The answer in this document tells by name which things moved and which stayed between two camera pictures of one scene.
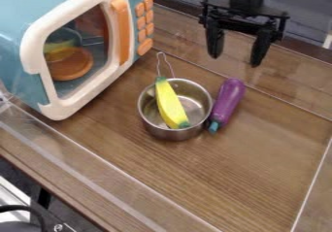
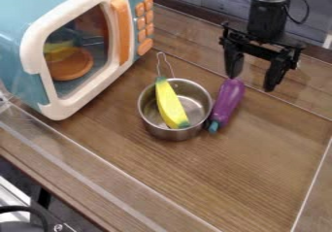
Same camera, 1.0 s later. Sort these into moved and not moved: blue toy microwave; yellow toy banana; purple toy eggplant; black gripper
Moved: black gripper
Not moved: yellow toy banana; purple toy eggplant; blue toy microwave
